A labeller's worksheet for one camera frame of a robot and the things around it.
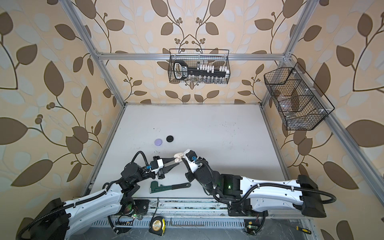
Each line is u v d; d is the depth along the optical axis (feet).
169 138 3.27
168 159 2.16
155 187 2.60
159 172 2.06
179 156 2.22
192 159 1.76
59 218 1.37
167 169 2.11
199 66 2.65
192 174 1.91
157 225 2.21
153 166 1.86
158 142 3.26
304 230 2.23
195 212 2.42
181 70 2.77
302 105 2.38
